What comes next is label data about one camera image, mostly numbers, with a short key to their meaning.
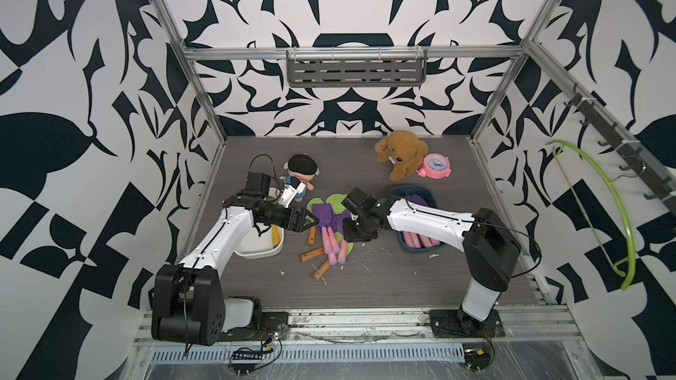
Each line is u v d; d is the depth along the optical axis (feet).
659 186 1.66
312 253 2.78
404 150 3.08
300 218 2.34
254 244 2.94
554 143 2.60
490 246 1.52
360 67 3.09
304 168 3.44
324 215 3.10
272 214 2.30
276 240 2.83
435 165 3.55
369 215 2.12
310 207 3.16
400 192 3.26
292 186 2.47
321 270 2.71
